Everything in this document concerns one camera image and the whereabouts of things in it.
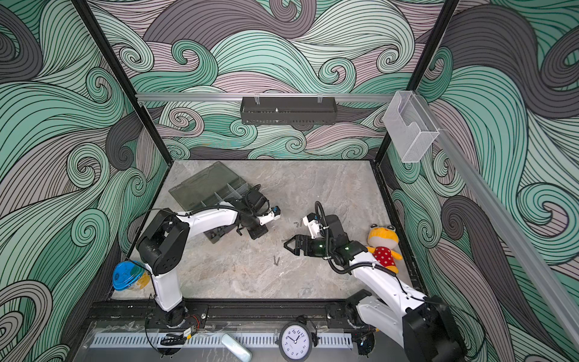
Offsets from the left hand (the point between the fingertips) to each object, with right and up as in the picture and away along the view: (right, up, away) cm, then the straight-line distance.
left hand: (263, 227), depth 91 cm
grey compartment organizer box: (-28, +16, +21) cm, 39 cm away
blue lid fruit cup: (-42, -12, -19) cm, 47 cm away
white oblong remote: (-5, -29, -27) cm, 40 cm away
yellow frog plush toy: (+46, -3, -8) cm, 47 cm away
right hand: (+11, -5, -13) cm, 18 cm away
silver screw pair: (+6, -12, -6) cm, 15 cm away
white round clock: (+12, -29, -25) cm, 40 cm away
